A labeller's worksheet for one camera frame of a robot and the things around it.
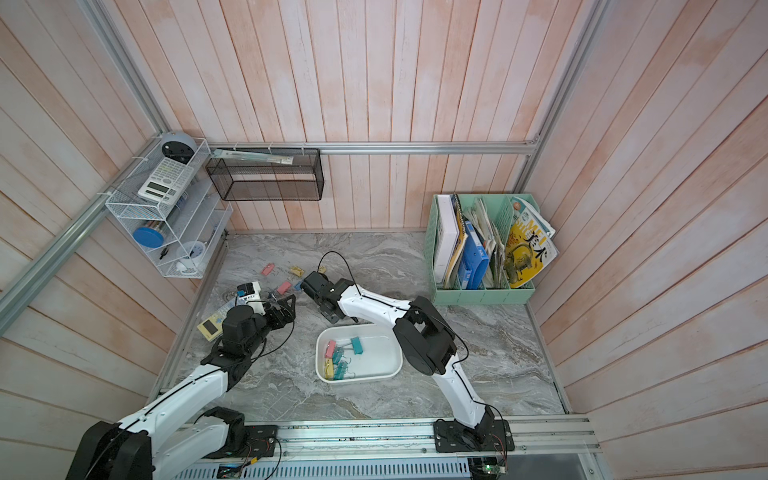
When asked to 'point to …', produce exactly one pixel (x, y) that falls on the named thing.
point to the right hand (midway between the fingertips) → (339, 301)
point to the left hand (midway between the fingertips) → (284, 302)
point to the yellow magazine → (530, 244)
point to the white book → (447, 232)
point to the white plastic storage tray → (353, 353)
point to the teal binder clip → (340, 366)
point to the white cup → (188, 255)
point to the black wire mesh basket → (241, 180)
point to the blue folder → (473, 267)
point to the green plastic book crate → (489, 213)
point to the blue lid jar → (148, 237)
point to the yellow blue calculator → (213, 326)
